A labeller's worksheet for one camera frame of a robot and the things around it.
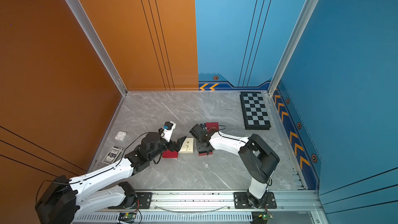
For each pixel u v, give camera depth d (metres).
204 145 0.64
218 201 0.75
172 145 0.70
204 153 0.86
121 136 0.95
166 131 0.68
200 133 0.71
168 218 0.70
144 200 0.74
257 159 0.46
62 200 0.40
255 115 1.02
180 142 0.71
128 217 0.71
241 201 0.72
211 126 1.01
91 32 0.87
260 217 0.70
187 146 0.87
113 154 0.87
